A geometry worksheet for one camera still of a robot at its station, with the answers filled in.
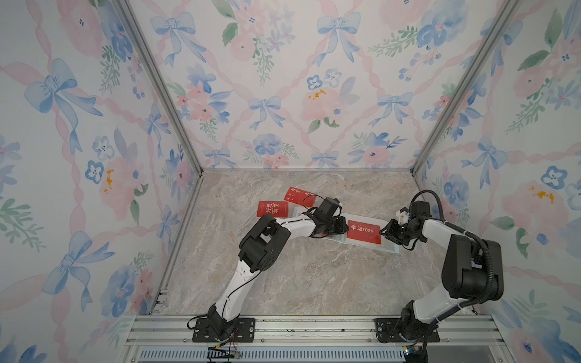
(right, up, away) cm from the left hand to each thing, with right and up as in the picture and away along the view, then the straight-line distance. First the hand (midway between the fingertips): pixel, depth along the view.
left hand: (352, 228), depth 95 cm
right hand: (+14, -2, 0) cm, 14 cm away
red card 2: (-21, +13, +16) cm, 30 cm away
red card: (-33, +7, +9) cm, 35 cm away
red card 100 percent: (+6, -2, +3) cm, 7 cm away
